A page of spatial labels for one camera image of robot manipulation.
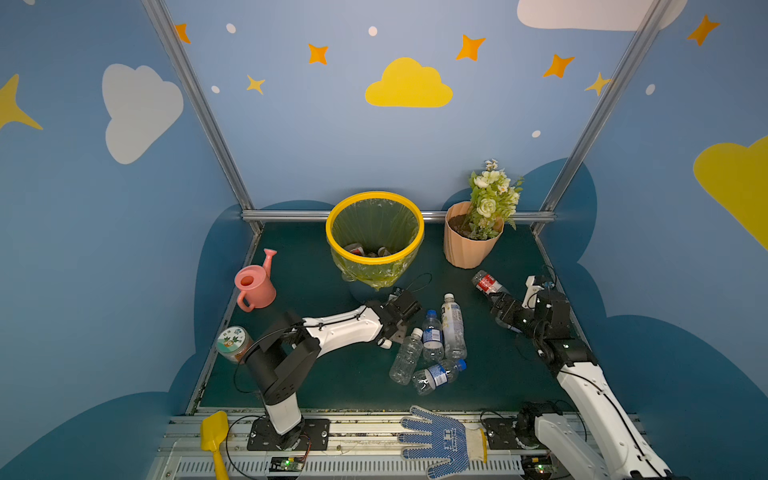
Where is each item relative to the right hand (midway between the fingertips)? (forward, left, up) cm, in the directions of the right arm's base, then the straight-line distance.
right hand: (505, 297), depth 81 cm
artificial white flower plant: (+29, +1, +10) cm, 31 cm away
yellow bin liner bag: (+24, +39, -3) cm, 46 cm away
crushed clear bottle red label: (+12, 0, -12) cm, 17 cm away
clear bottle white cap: (-16, +28, -15) cm, 35 cm away
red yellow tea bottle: (+13, +43, +3) cm, 46 cm away
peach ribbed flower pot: (+21, +10, -5) cm, 24 cm away
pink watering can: (+3, +74, -5) cm, 74 cm away
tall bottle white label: (-5, +13, -12) cm, 18 cm away
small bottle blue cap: (-7, +19, -11) cm, 24 cm away
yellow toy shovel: (-34, +75, -14) cm, 83 cm away
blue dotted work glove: (-33, +16, -16) cm, 40 cm away
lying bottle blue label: (-19, +21, -15) cm, 32 cm away
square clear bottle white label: (-10, +33, -11) cm, 37 cm away
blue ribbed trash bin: (-2, +39, +2) cm, 39 cm away
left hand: (-5, +30, -13) cm, 33 cm away
